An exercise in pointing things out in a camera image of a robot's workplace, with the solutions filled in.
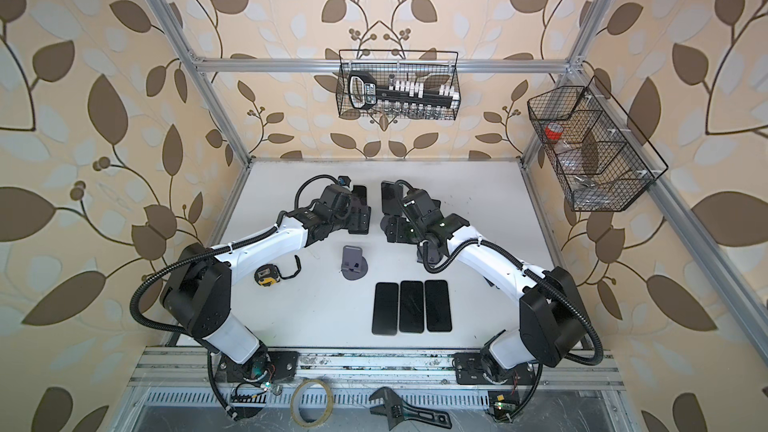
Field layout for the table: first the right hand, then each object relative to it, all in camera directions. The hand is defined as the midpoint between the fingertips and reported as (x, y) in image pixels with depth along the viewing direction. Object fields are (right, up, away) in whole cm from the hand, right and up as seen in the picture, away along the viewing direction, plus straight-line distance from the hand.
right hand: (397, 233), depth 84 cm
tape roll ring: (-23, -35, -17) cm, 45 cm away
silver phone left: (-12, +12, +7) cm, 18 cm away
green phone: (-2, +10, +28) cm, 29 cm away
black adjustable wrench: (0, -39, -16) cm, 42 cm away
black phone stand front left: (-13, -10, +4) cm, 17 cm away
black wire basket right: (+51, +20, -11) cm, 55 cm away
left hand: (-12, +6, +5) cm, 14 cm away
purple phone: (-4, -23, +1) cm, 23 cm away
